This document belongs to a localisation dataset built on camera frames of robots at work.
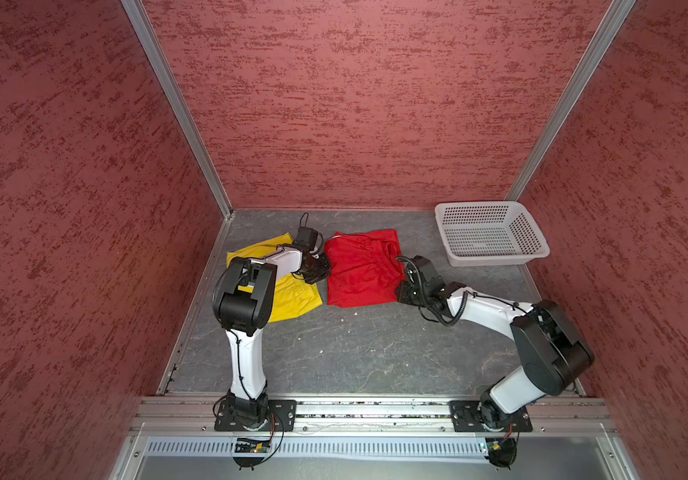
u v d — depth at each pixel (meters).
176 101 0.87
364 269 0.98
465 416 0.74
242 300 0.54
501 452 0.72
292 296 0.92
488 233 1.14
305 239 0.84
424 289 0.71
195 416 0.76
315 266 0.89
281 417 0.75
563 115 0.90
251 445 0.72
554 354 0.45
